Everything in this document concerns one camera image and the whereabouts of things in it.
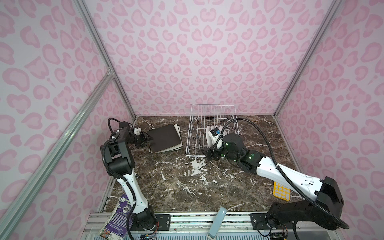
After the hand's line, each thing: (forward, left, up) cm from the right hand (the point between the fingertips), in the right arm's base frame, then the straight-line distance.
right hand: (208, 144), depth 76 cm
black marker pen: (-9, +41, -22) cm, 47 cm away
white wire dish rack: (+40, +3, -21) cm, 45 cm away
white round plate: (-3, -6, +13) cm, 15 cm away
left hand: (+16, +37, -17) cm, 43 cm away
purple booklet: (-34, +43, -19) cm, 58 cm away
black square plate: (+19, +29, -21) cm, 40 cm away
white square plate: (+10, +22, -20) cm, 31 cm away
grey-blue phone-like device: (-33, -3, -19) cm, 39 cm away
